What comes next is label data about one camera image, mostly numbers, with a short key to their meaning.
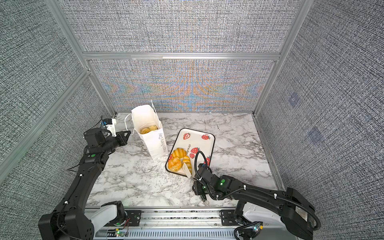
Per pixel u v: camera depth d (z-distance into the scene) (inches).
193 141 41.4
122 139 27.1
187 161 35.6
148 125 39.4
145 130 36.1
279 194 17.5
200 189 27.5
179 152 36.3
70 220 14.9
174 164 34.6
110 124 27.1
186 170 32.5
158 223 28.8
